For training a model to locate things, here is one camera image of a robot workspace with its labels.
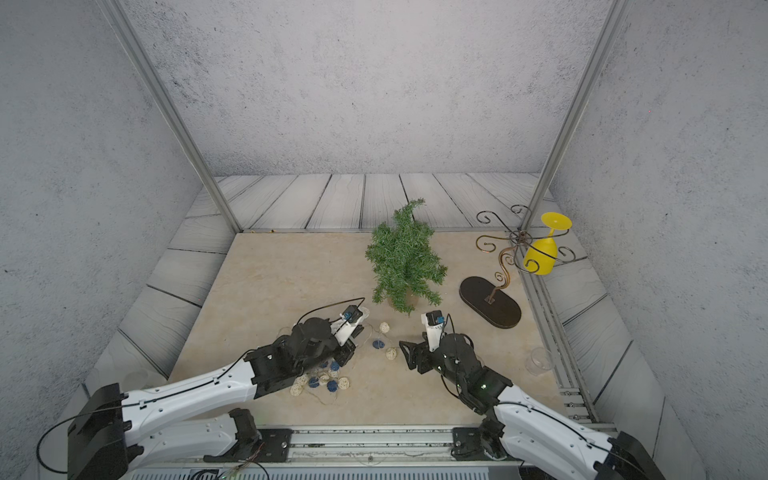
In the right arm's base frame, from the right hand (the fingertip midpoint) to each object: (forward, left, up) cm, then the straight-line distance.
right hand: (413, 340), depth 80 cm
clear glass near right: (-1, -35, -10) cm, 37 cm away
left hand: (0, +12, +5) cm, 13 cm away
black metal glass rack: (+21, -24, -12) cm, 34 cm away
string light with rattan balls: (-7, +24, -9) cm, 26 cm away
